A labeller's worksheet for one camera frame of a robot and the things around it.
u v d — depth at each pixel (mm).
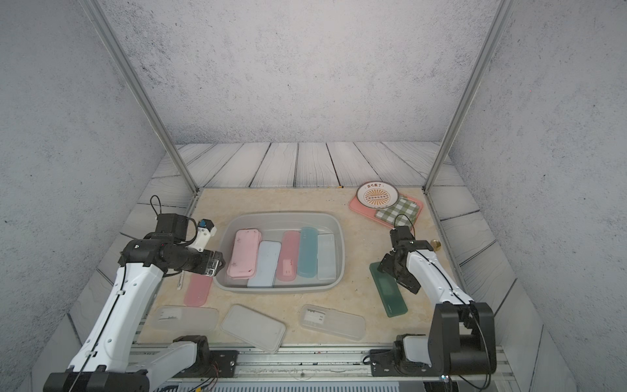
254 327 813
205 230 681
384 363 729
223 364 729
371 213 1109
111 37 751
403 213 1109
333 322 819
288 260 939
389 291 869
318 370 726
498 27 726
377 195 1176
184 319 827
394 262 750
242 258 918
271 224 1063
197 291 881
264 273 906
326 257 944
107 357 380
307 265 936
